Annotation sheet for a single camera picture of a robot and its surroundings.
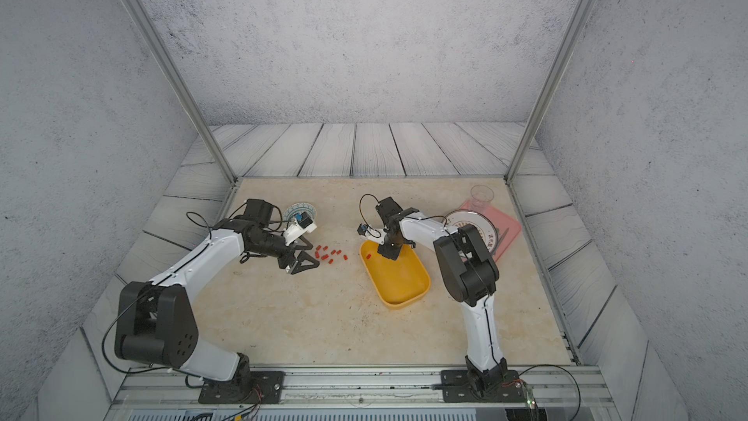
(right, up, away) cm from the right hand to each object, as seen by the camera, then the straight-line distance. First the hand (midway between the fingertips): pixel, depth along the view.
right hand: (389, 246), depth 99 cm
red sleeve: (-15, -4, 0) cm, 15 cm away
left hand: (-22, 0, -15) cm, 26 cm away
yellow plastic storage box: (+3, -9, -9) cm, 13 cm away
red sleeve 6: (-7, -3, -2) cm, 8 cm away
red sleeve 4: (-22, -4, -1) cm, 22 cm away
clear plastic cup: (+33, +17, +9) cm, 38 cm away
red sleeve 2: (-17, -2, 0) cm, 17 cm away
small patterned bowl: (-33, +12, +8) cm, 37 cm away
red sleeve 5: (-19, -2, 0) cm, 19 cm away
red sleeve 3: (-19, -4, -2) cm, 20 cm away
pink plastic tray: (+42, +6, +6) cm, 43 cm away
